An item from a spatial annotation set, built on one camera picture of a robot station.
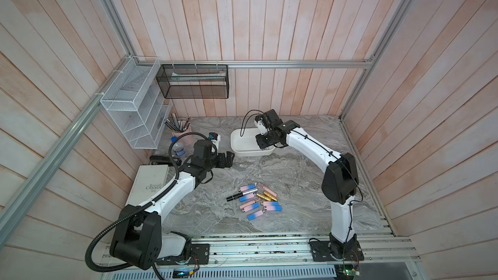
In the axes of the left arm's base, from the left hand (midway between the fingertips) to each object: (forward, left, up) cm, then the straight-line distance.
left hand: (225, 156), depth 87 cm
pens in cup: (+22, +28, -3) cm, 36 cm away
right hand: (+9, -16, 0) cm, 18 cm away
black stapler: (+6, +35, -13) cm, 38 cm away
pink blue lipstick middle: (-17, -11, -13) cm, 24 cm away
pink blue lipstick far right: (-19, -22, -13) cm, 32 cm away
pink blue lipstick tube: (-14, -10, -12) cm, 21 cm away
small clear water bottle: (+8, +25, -6) cm, 26 cm away
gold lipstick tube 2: (-14, -18, -13) cm, 26 cm away
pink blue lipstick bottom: (-22, -13, -12) cm, 28 cm away
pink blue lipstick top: (-10, -9, -12) cm, 18 cm away
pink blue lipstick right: (-17, -21, -13) cm, 30 cm away
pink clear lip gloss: (-10, -18, -13) cm, 24 cm away
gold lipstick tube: (-13, -21, -13) cm, 28 cm away
